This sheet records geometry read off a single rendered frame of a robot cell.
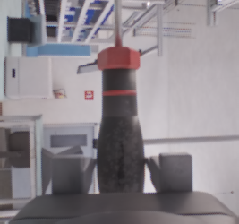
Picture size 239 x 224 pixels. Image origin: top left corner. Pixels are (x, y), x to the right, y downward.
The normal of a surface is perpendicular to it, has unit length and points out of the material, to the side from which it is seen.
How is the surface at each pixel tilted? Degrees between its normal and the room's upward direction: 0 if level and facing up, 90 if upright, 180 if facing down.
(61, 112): 90
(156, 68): 90
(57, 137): 90
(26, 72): 90
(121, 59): 102
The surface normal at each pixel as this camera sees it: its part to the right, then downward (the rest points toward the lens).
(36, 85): 0.22, -0.04
